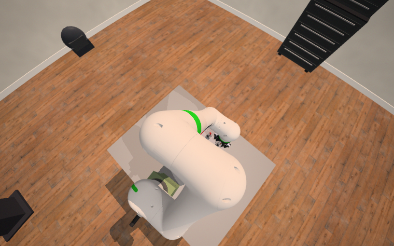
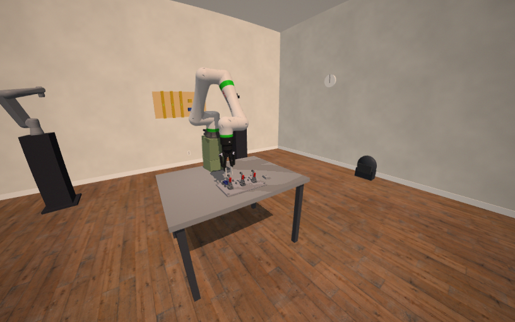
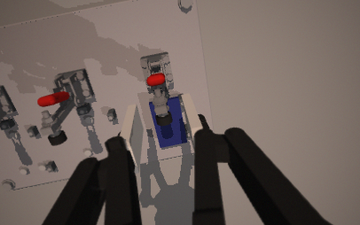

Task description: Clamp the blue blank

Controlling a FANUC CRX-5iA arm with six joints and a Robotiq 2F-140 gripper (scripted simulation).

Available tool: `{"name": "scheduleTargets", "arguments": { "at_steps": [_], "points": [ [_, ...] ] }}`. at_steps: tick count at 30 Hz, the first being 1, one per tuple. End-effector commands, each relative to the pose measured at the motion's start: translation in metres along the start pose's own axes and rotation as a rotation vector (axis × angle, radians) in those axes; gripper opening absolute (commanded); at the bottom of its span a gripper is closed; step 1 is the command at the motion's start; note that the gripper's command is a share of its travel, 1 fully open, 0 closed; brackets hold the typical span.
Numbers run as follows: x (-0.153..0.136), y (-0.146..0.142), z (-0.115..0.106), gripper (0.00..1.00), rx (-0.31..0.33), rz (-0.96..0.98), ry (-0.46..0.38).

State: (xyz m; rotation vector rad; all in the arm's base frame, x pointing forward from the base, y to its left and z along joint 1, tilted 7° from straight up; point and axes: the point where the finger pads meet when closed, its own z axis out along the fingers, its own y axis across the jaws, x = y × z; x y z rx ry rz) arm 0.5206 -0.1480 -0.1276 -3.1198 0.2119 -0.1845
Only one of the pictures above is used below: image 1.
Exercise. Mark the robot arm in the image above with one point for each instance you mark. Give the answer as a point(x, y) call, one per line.
point(214, 180)

